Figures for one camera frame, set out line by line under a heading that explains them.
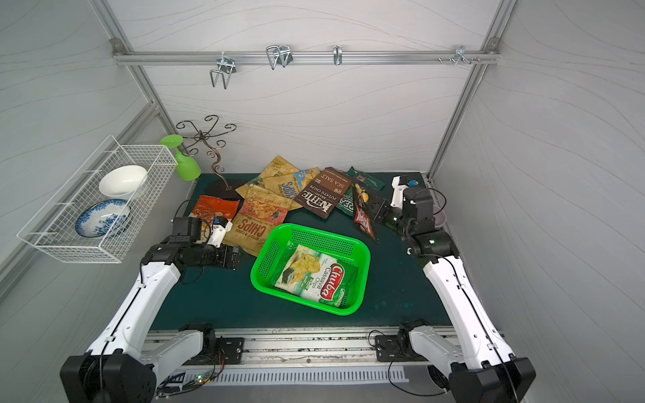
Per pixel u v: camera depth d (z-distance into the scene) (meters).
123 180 0.73
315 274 0.88
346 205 1.08
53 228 0.57
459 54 0.77
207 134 0.92
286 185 1.15
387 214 0.62
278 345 0.75
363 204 0.75
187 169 0.93
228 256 0.69
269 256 0.88
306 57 0.78
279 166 1.20
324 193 1.11
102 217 0.65
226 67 0.78
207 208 1.08
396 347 0.73
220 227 0.72
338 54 0.78
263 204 1.07
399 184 0.65
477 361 0.37
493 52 0.78
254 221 1.03
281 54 0.76
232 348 0.73
